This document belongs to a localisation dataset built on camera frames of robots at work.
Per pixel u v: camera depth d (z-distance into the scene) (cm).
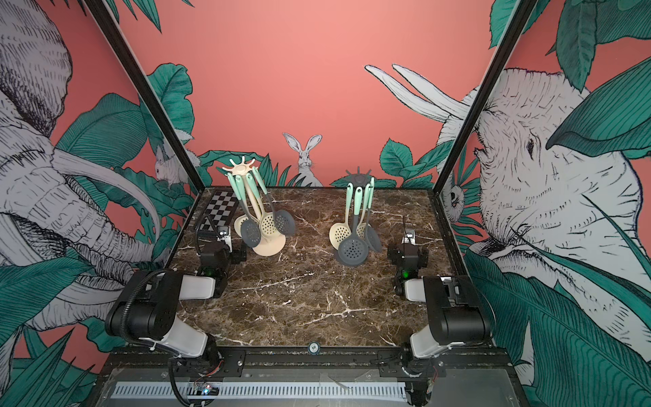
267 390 70
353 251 84
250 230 90
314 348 77
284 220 92
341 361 75
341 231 88
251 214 85
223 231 82
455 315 45
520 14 70
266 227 90
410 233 81
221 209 108
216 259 72
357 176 69
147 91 86
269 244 101
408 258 72
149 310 45
